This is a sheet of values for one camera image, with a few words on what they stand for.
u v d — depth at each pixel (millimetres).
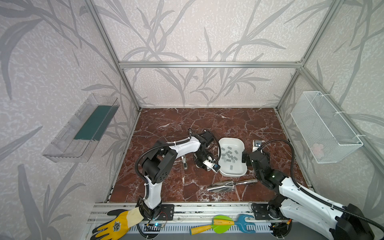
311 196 479
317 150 725
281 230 734
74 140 632
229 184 819
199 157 781
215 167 752
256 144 710
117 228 667
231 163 912
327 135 640
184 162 894
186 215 735
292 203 605
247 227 706
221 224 682
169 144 540
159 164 494
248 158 645
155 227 716
